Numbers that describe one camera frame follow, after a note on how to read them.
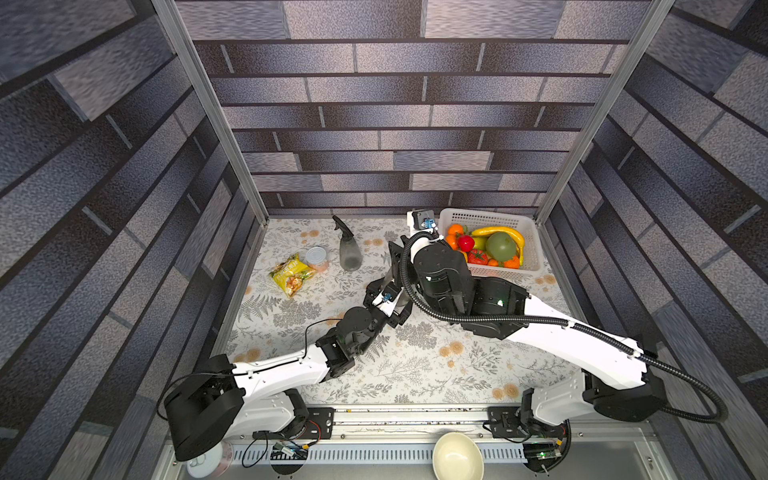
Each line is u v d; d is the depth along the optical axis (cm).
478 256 100
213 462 64
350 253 101
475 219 110
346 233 92
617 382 40
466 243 101
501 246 95
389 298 61
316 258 100
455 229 110
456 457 68
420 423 76
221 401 41
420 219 47
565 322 39
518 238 103
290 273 98
